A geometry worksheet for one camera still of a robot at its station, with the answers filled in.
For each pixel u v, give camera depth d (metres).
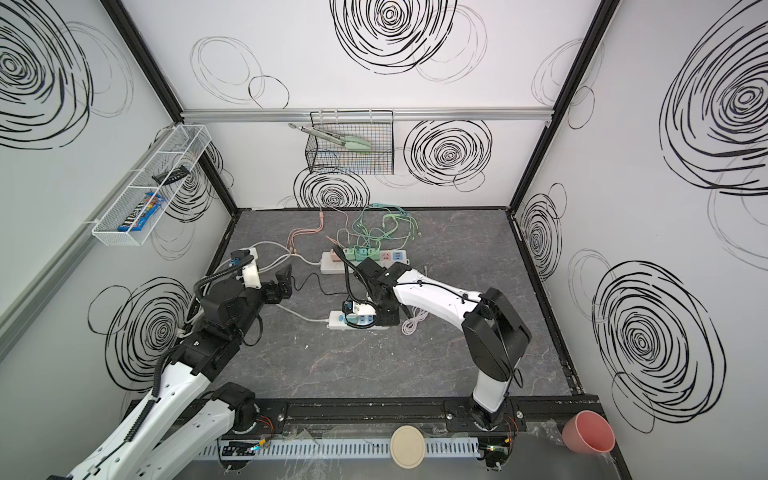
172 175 0.77
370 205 1.24
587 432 0.63
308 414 0.75
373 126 0.94
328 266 1.00
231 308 0.53
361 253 0.96
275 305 0.67
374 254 0.97
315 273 0.99
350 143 0.92
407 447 0.64
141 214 0.67
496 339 0.46
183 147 0.91
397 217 1.16
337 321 0.88
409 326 0.89
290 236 1.12
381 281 0.61
